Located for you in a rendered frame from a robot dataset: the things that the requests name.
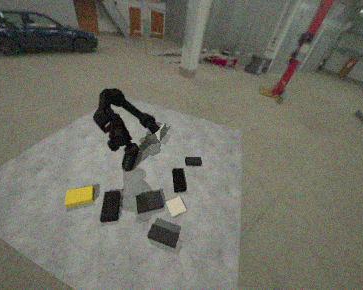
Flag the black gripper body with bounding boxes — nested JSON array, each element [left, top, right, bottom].
[[124, 129, 140, 157]]

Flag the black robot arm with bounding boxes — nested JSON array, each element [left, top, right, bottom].
[[93, 88, 161, 152]]

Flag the beige square tile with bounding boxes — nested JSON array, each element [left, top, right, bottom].
[[165, 196, 187, 218]]

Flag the yellow box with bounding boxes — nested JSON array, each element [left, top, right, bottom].
[[64, 185, 95, 208]]

